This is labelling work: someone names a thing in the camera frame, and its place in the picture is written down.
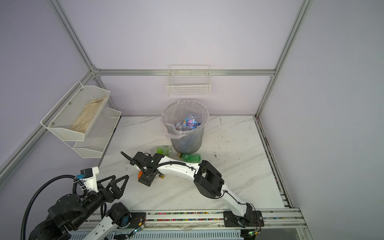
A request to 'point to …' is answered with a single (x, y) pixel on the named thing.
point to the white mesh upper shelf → (76, 115)
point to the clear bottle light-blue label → (191, 122)
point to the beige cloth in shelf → (82, 122)
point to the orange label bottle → (140, 174)
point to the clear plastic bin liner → (183, 116)
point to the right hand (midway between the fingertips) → (147, 173)
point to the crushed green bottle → (192, 158)
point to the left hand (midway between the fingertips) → (121, 178)
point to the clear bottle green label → (164, 150)
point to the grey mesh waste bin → (189, 141)
